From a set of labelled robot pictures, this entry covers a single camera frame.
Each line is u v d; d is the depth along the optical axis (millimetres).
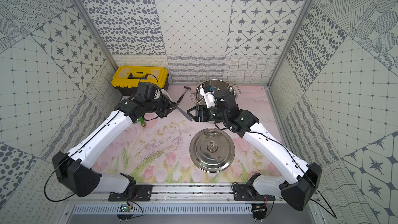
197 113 583
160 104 674
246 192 656
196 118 592
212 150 862
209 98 616
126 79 1011
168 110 691
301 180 380
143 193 740
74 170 382
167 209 701
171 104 691
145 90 571
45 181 497
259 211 720
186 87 1185
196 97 925
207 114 590
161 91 625
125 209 715
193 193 760
